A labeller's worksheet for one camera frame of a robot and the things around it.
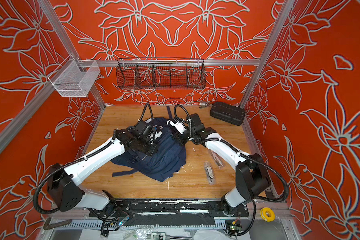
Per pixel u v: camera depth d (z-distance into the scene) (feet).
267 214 2.33
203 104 3.84
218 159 2.95
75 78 3.03
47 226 2.24
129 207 2.42
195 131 2.12
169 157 2.56
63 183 1.29
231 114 3.50
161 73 3.22
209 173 2.73
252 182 1.41
